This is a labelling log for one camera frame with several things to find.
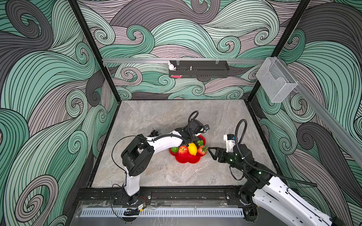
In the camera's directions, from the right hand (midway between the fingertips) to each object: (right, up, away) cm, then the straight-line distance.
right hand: (210, 150), depth 74 cm
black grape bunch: (-34, +6, +20) cm, 40 cm away
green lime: (-20, -2, +9) cm, 22 cm away
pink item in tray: (-21, +44, +16) cm, 51 cm away
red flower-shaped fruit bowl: (-1, +3, +19) cm, 19 cm away
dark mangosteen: (-4, +1, +13) cm, 14 cm away
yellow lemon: (-9, -2, +11) cm, 14 cm away
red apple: (-14, -3, +11) cm, 18 cm away
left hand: (-9, +11, +15) cm, 21 cm away
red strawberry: (-3, -2, +9) cm, 9 cm away
